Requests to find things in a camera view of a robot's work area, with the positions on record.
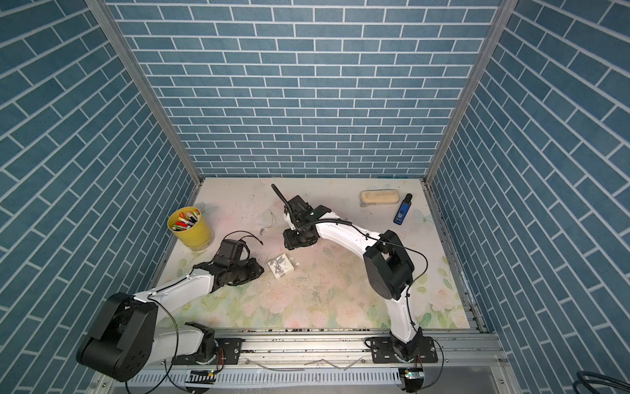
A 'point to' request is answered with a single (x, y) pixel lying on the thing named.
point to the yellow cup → (198, 237)
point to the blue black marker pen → (403, 209)
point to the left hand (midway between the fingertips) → (268, 270)
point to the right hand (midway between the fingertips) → (291, 244)
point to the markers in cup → (184, 219)
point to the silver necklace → (265, 220)
